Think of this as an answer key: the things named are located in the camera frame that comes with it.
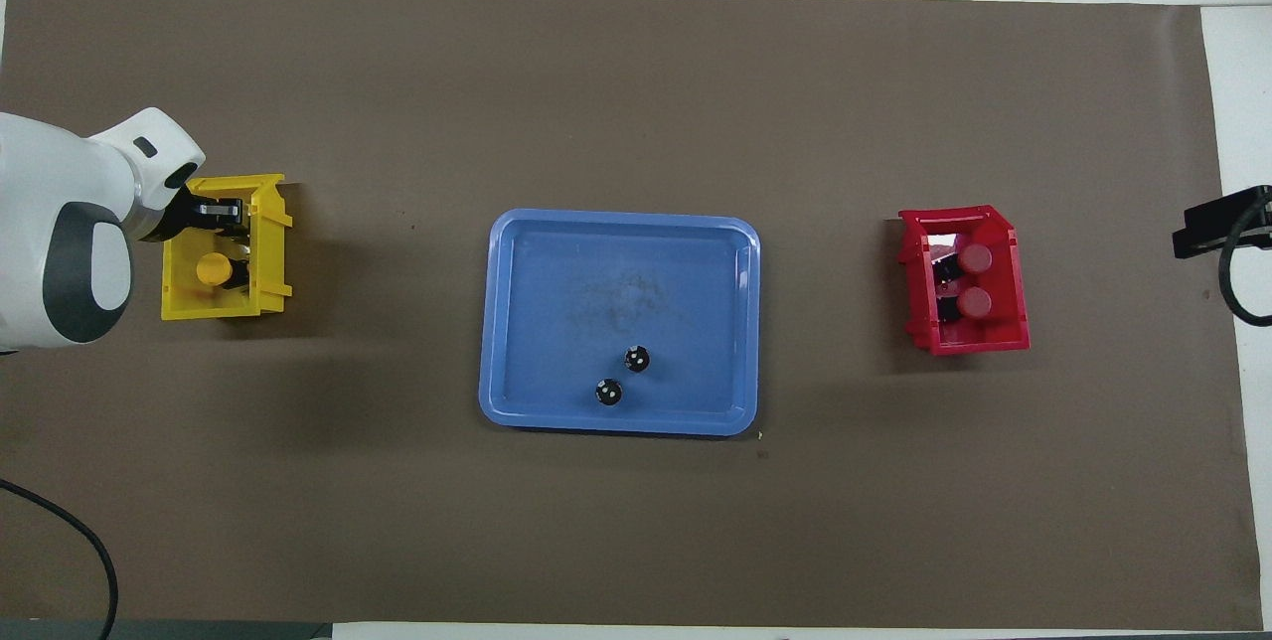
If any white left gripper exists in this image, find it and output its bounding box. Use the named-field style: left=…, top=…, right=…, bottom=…
left=87, top=107, right=249, bottom=245

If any red push button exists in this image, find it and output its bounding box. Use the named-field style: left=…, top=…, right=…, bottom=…
left=934, top=286, right=994, bottom=323
left=934, top=242, right=996, bottom=278

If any yellow plastic bin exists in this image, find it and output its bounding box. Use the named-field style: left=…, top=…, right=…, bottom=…
left=161, top=173, right=295, bottom=322

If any red plastic bin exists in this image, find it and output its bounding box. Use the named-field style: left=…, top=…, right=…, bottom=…
left=897, top=205, right=1032, bottom=358

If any blue plastic tray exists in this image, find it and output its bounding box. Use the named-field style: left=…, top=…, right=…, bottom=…
left=478, top=209, right=762, bottom=437

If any brown paper table mat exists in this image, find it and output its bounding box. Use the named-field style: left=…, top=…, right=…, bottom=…
left=0, top=0, right=1263, bottom=629

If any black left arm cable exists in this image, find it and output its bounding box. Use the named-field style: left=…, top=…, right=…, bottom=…
left=0, top=479, right=118, bottom=640

